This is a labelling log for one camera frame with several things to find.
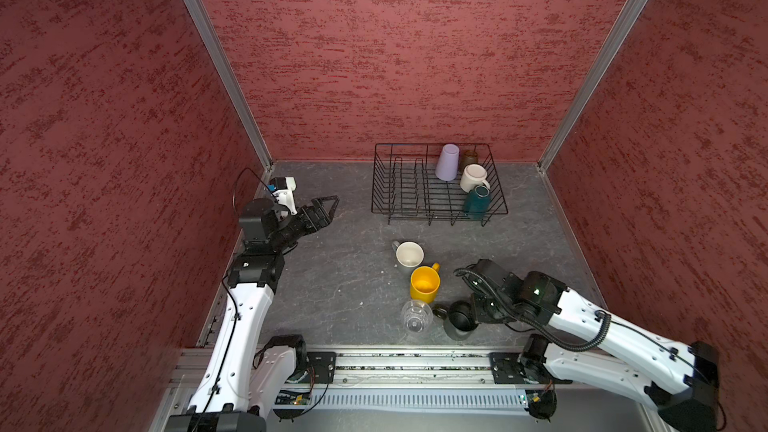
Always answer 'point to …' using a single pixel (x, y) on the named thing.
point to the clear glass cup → (416, 317)
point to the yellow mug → (424, 282)
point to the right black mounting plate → (504, 368)
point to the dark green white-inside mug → (477, 203)
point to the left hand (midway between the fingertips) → (329, 209)
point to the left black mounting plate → (324, 364)
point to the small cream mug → (408, 253)
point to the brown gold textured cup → (470, 157)
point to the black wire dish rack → (435, 181)
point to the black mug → (460, 318)
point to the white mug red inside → (473, 175)
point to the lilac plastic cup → (448, 163)
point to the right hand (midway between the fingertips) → (476, 320)
